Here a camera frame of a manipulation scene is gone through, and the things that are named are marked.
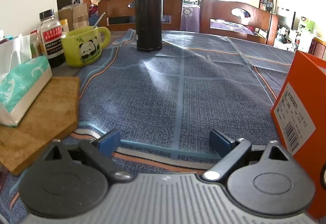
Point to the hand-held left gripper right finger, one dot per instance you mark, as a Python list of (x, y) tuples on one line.
[(219, 142)]

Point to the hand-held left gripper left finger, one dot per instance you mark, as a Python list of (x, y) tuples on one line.
[(109, 143)]

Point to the orange cardboard box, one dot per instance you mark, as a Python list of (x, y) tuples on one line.
[(298, 112)]

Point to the wooden cutting board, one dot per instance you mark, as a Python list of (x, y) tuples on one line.
[(51, 112)]

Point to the blue patterned tablecloth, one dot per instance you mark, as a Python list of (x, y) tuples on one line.
[(165, 86)]

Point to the green panda mug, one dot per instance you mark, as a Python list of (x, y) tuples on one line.
[(81, 45)]

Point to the teal tissue pack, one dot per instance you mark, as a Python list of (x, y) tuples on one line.
[(23, 86)]

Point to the wooden dining chair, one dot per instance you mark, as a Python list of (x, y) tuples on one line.
[(119, 10), (224, 10)]

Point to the brown cardboard box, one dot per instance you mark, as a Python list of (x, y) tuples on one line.
[(76, 14)]

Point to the black thermos flask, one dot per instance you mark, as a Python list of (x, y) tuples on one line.
[(149, 10)]

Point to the black television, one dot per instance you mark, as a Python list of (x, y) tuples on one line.
[(286, 20)]

